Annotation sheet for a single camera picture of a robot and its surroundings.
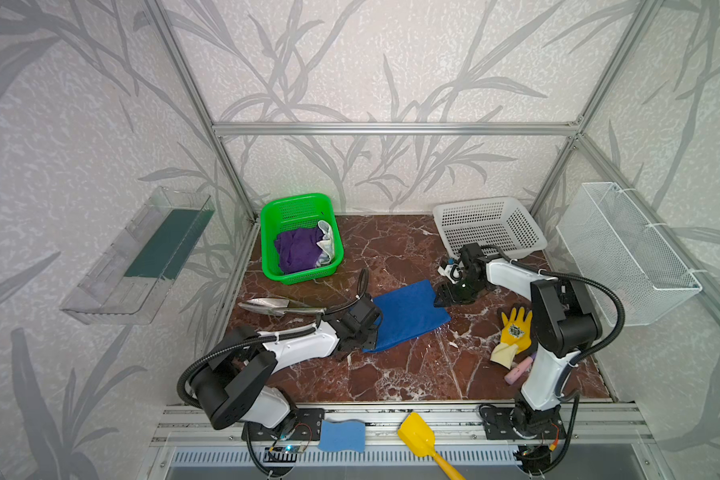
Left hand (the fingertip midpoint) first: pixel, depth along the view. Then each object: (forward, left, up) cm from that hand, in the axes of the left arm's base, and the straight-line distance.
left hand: (374, 326), depth 89 cm
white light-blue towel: (+29, +18, +3) cm, 34 cm away
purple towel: (+28, +28, +1) cm, 40 cm away
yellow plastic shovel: (-28, -12, +1) cm, 30 cm away
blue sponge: (-28, +7, -1) cm, 28 cm away
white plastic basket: (+43, -44, 0) cm, 62 cm away
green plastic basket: (+48, +35, -2) cm, 59 cm away
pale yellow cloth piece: (-8, -37, +1) cm, 38 cm away
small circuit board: (-31, +22, -4) cm, 39 cm away
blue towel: (+4, -10, -1) cm, 11 cm away
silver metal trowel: (+7, +31, -2) cm, 32 cm away
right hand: (+11, -22, 0) cm, 25 cm away
